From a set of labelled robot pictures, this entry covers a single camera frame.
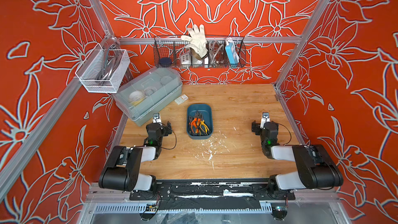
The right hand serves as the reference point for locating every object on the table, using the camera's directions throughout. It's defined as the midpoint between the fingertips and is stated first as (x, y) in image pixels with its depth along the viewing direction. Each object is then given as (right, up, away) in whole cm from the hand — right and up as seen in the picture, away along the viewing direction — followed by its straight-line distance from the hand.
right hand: (261, 119), depth 91 cm
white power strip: (-46, +38, +3) cm, 60 cm away
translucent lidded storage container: (-70, +16, +2) cm, 71 cm away
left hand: (-61, -1, +1) cm, 61 cm away
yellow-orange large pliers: (-34, -5, +3) cm, 35 cm away
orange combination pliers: (-38, +2, +8) cm, 39 cm away
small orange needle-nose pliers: (-41, -2, +4) cm, 41 cm away
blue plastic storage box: (-33, +5, +11) cm, 35 cm away
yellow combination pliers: (-39, -3, +3) cm, 39 cm away
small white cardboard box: (-51, +12, +19) cm, 56 cm away
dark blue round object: (-60, +38, +8) cm, 71 cm away
